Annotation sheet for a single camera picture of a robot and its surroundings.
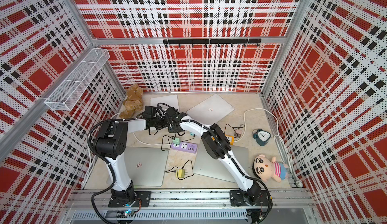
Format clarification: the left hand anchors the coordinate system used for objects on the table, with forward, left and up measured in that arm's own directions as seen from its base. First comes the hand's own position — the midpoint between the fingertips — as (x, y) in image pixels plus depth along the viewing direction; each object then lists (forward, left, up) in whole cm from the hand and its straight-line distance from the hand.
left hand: (174, 122), depth 101 cm
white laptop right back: (+14, -26, -5) cm, 30 cm away
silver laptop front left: (-28, +12, -1) cm, 31 cm away
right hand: (-4, -1, -1) cm, 4 cm away
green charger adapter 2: (-15, -13, +12) cm, 23 cm away
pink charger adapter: (-7, -43, -1) cm, 44 cm away
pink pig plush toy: (-33, -53, +6) cm, 62 cm away
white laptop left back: (+23, +6, -3) cm, 24 cm away
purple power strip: (-18, -9, +1) cm, 20 cm away
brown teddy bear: (+10, +27, +11) cm, 31 cm away
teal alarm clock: (-12, -57, +2) cm, 58 cm away
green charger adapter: (-16, -4, +5) cm, 17 cm away
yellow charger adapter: (-33, -7, +1) cm, 34 cm away
